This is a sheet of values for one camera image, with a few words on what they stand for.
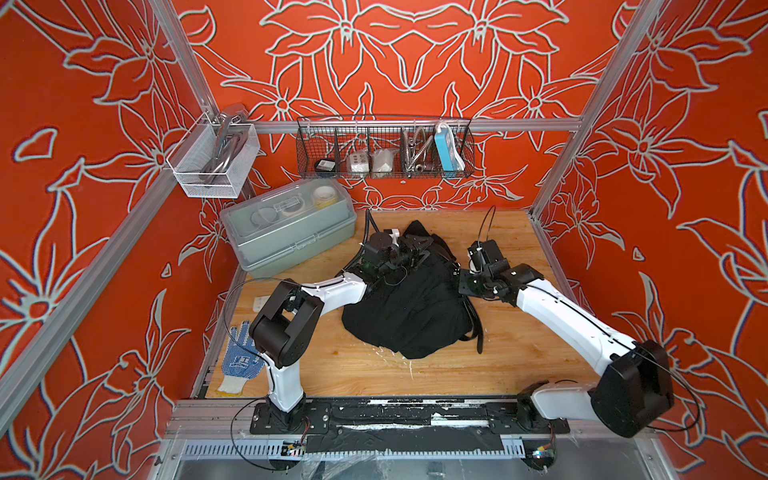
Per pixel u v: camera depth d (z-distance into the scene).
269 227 0.88
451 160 0.89
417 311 0.81
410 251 0.75
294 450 0.72
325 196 1.03
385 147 0.97
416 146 0.81
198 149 0.81
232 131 0.86
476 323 0.81
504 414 0.73
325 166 0.96
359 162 0.92
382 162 0.93
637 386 0.40
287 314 0.54
